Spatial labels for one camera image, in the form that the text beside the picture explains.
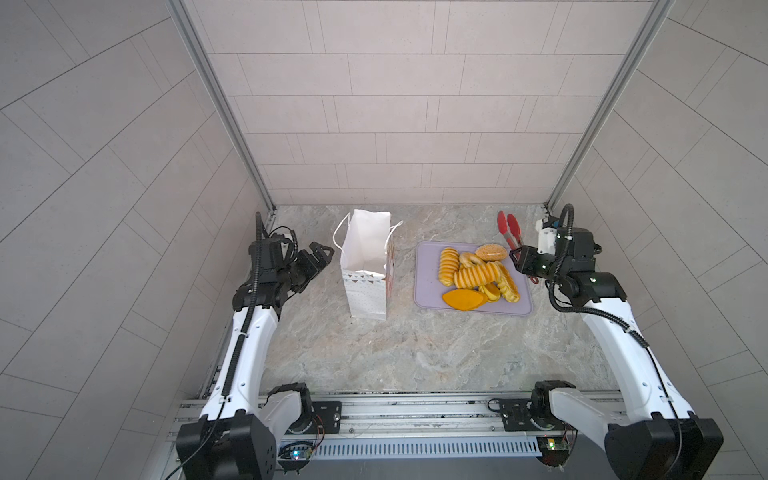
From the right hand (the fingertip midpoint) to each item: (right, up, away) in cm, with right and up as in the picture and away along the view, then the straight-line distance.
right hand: (513, 251), depth 77 cm
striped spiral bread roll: (-14, -6, +19) cm, 24 cm away
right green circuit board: (+6, -45, -9) cm, 46 cm away
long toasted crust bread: (+3, -11, +13) cm, 17 cm away
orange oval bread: (-10, -15, +11) cm, 21 cm away
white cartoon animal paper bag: (-41, -5, +22) cm, 46 cm away
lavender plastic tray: (-20, -13, +17) cm, 30 cm away
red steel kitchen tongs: (+2, +5, +6) cm, 8 cm away
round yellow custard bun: (-2, -13, +11) cm, 17 cm away
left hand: (-48, -1, 0) cm, 48 cm away
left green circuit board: (-52, -43, -12) cm, 69 cm away
